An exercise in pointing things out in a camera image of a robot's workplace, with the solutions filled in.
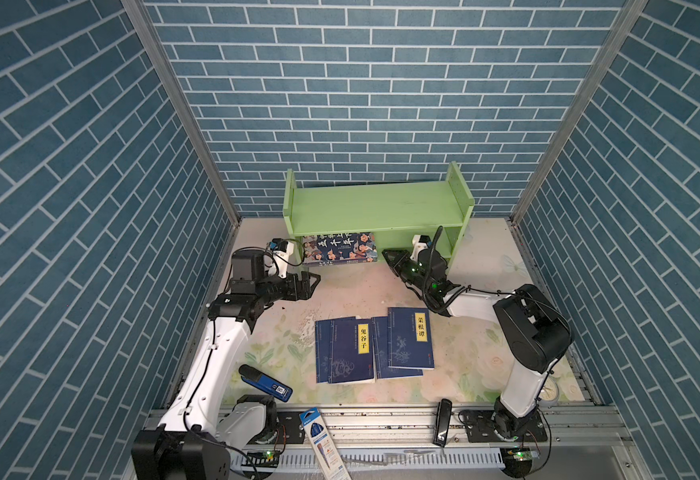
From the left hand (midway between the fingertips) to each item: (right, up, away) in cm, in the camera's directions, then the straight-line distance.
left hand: (307, 276), depth 78 cm
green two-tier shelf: (+24, +18, +9) cm, 31 cm away
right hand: (+19, +7, +12) cm, 24 cm away
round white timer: (+64, -30, -1) cm, 70 cm away
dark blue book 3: (+20, -21, +9) cm, 30 cm away
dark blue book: (+29, -21, +10) cm, 37 cm away
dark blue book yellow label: (+11, -23, +9) cm, 27 cm away
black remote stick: (+34, -35, -5) cm, 49 cm away
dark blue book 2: (+3, -22, +9) cm, 24 cm away
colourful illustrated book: (+4, +7, +16) cm, 18 cm away
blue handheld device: (-11, -28, 0) cm, 30 cm away
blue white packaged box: (+6, -39, -8) cm, 40 cm away
